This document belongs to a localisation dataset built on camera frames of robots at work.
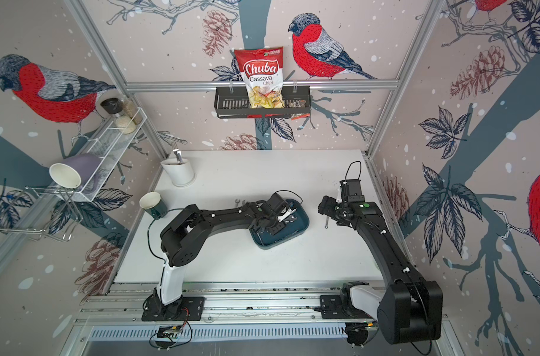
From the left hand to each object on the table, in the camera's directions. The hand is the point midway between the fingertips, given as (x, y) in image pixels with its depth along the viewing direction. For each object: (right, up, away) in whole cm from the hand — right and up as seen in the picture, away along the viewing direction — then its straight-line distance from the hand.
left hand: (283, 217), depth 94 cm
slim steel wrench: (+19, -3, +1) cm, 19 cm away
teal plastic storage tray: (+5, -5, -1) cm, 7 cm away
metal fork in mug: (-52, +28, +13) cm, 60 cm away
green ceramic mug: (-59, +6, +3) cm, 59 cm away
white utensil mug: (-48, +19, +7) cm, 52 cm away
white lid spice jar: (-62, +39, -10) cm, 74 cm away
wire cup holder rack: (-67, +9, -33) cm, 76 cm away
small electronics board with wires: (-37, -34, -22) cm, 55 cm away
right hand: (+17, +7, -9) cm, 20 cm away
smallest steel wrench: (-21, +6, +9) cm, 24 cm away
